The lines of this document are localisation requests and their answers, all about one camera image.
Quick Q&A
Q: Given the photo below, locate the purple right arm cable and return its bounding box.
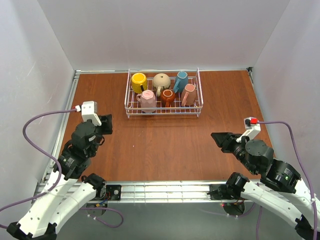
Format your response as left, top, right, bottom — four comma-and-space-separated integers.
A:
199, 120, 320, 240

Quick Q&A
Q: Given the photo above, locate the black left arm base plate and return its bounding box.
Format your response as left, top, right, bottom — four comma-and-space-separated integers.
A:
100, 184, 122, 201

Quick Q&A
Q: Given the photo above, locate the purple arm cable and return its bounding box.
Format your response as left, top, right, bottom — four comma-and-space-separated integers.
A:
0, 107, 125, 230
199, 120, 320, 240

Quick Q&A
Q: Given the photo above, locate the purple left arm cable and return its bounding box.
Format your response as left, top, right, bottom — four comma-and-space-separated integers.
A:
0, 107, 125, 230

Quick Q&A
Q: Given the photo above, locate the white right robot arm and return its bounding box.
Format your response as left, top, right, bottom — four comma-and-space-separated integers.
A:
208, 132, 320, 240

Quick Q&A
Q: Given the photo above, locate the grey mug blue handle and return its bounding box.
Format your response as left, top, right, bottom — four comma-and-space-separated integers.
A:
173, 71, 189, 93

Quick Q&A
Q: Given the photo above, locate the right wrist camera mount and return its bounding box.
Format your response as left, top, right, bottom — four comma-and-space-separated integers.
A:
236, 116, 261, 143

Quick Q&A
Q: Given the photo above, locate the yellow cup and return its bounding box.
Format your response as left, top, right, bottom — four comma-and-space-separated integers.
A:
131, 72, 148, 94

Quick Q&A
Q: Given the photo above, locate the black mug orange handle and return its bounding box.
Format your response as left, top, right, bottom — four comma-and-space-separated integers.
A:
160, 89, 176, 108

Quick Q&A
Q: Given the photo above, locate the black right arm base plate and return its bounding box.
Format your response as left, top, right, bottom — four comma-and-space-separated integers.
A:
207, 184, 241, 200

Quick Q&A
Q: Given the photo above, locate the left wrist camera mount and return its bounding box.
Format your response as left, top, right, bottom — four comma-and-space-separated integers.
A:
73, 100, 102, 126

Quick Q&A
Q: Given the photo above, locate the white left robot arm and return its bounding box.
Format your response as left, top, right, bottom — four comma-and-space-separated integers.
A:
6, 114, 113, 240

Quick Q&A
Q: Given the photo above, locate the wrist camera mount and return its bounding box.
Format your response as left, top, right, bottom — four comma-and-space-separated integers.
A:
236, 116, 261, 143
73, 100, 102, 126

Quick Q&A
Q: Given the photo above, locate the white wire dish rack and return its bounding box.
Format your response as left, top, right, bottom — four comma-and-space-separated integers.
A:
124, 69, 204, 117

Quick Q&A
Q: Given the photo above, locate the white mug pink handle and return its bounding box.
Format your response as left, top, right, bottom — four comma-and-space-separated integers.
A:
181, 83, 197, 107

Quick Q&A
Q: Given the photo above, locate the aluminium left frame rail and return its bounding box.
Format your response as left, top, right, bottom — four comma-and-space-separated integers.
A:
40, 70, 81, 183

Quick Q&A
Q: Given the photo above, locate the pale pink tall mug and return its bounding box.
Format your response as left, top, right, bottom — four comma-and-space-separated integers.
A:
136, 90, 156, 113

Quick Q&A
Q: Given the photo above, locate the beige round ceramic mug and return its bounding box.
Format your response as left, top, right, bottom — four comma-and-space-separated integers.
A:
152, 73, 171, 97

